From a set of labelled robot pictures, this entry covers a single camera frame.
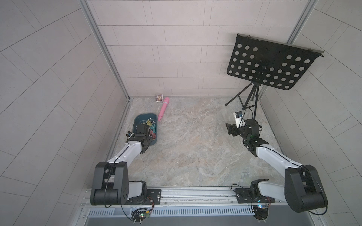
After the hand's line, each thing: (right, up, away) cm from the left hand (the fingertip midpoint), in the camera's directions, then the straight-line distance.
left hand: (150, 139), depth 91 cm
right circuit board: (+61, -31, -23) cm, 72 cm away
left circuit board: (+1, -32, -24) cm, 40 cm away
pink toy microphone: (+7, +25, +19) cm, 33 cm away
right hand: (+53, +13, -3) cm, 54 cm away
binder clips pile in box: (0, +9, +8) cm, 12 cm away
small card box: (+1, +28, +21) cm, 35 cm away
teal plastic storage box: (-8, +13, +5) cm, 16 cm away
